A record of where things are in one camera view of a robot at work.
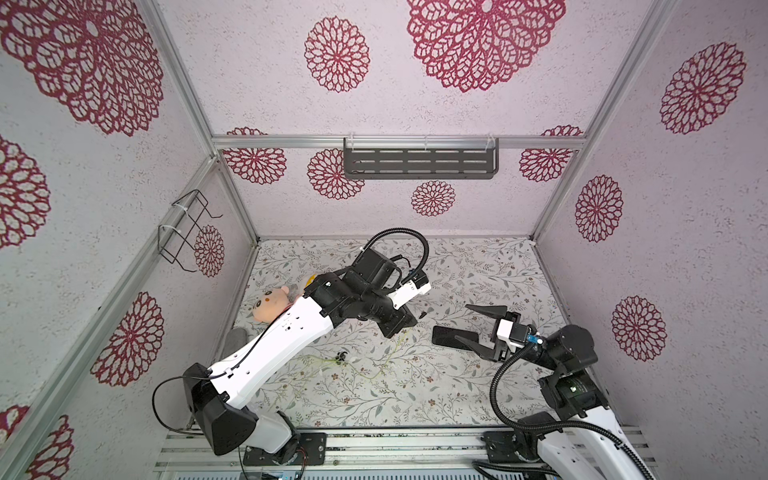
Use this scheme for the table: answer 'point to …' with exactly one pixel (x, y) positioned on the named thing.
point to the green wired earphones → (342, 357)
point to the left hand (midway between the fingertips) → (410, 324)
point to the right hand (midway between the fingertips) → (463, 318)
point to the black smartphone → (445, 336)
